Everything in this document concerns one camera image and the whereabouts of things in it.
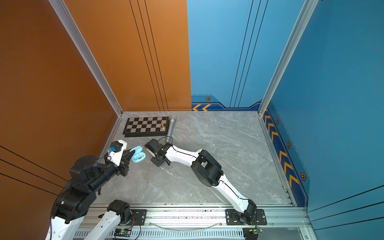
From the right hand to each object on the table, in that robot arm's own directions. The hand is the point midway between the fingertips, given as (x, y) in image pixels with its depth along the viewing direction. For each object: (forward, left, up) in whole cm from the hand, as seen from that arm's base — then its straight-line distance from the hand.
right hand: (157, 158), depth 94 cm
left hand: (-11, +2, +30) cm, 32 cm away
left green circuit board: (-38, +10, -3) cm, 39 cm away
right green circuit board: (-38, -53, 0) cm, 65 cm away
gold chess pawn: (+23, -1, +5) cm, 23 cm away
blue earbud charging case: (-14, -1, +28) cm, 31 cm away
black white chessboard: (+23, +11, +4) cm, 26 cm away
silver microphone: (+22, -7, +3) cm, 23 cm away
